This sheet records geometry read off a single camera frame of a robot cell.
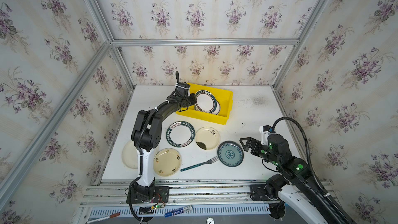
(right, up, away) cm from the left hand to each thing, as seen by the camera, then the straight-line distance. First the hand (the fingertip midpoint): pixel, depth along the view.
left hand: (196, 97), depth 99 cm
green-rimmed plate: (+7, -3, +7) cm, 10 cm away
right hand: (+24, -23, -25) cm, 42 cm away
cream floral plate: (-16, -36, -15) cm, 42 cm away
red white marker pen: (-37, -54, -32) cm, 73 cm away
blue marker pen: (-6, -51, -31) cm, 60 cm away
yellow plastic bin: (+21, -1, +9) cm, 23 cm away
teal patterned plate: (+20, -32, -13) cm, 40 cm away
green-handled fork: (+8, -36, -15) cm, 40 cm away
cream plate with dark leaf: (+7, -25, -8) cm, 27 cm away
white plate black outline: (+15, -8, +5) cm, 18 cm away
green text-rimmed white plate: (-9, -23, -5) cm, 25 cm away
